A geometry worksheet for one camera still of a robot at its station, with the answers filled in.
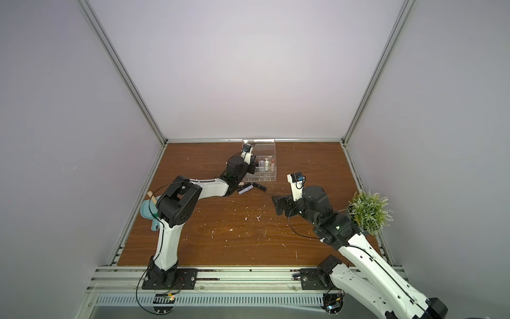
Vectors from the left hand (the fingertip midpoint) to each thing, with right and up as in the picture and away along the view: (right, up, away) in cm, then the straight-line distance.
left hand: (256, 153), depth 97 cm
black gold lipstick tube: (-7, -17, 0) cm, 18 cm away
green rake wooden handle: (-52, -20, -2) cm, 56 cm away
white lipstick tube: (+5, -6, +5) cm, 9 cm away
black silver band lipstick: (+2, -16, 0) cm, 16 cm away
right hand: (+11, -14, -26) cm, 32 cm away
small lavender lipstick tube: (-5, -18, 0) cm, 19 cm away
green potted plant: (+44, -22, -24) cm, 55 cm away
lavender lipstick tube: (+3, -7, +6) cm, 9 cm away
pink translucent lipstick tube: (+9, -5, +4) cm, 11 cm away
